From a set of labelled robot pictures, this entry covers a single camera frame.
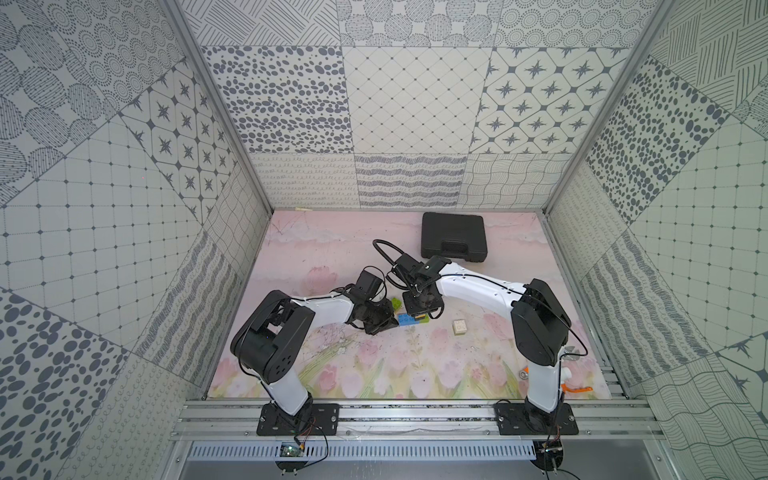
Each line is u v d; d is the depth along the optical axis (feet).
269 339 1.53
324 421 2.40
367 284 2.50
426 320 3.01
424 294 2.14
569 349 2.82
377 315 2.64
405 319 2.96
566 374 2.57
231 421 2.46
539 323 1.60
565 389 2.57
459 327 2.82
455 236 3.52
